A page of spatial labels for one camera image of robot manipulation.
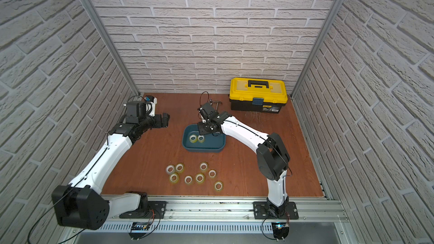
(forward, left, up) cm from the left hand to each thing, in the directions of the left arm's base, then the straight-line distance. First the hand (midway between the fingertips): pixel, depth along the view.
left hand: (162, 112), depth 81 cm
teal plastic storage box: (-8, -24, -17) cm, 31 cm away
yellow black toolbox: (+18, -53, -5) cm, 56 cm away
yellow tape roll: (-20, -8, -21) cm, 30 cm away
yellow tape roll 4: (-25, -18, -22) cm, 38 cm away
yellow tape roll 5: (-20, -20, -21) cm, 35 cm away
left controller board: (-44, +7, -25) cm, 52 cm away
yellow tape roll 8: (-3, -13, -20) cm, 24 cm away
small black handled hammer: (+26, -27, -20) cm, 42 cm away
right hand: (-3, -20, -10) cm, 23 cm away
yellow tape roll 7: (-3, -18, -20) cm, 27 cm away
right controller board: (-47, -55, -23) cm, 76 cm away
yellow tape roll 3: (-26, -13, -21) cm, 36 cm away
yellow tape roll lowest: (-29, -28, -22) cm, 46 cm away
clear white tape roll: (-21, -3, -22) cm, 30 cm away
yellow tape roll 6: (-23, -25, -21) cm, 40 cm away
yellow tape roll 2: (-25, -5, -22) cm, 34 cm away
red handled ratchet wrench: (+26, -23, -20) cm, 39 cm away
